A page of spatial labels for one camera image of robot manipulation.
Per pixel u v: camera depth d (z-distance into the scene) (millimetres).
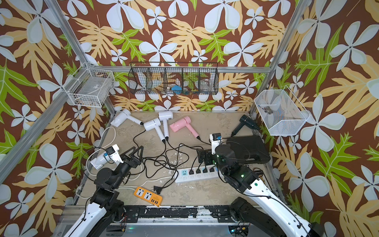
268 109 857
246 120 1080
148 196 780
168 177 846
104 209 557
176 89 947
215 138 605
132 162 641
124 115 1115
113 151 636
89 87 860
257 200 458
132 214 739
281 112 837
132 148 753
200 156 636
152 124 1078
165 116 1110
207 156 626
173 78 973
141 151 676
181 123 1078
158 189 813
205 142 1014
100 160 889
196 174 845
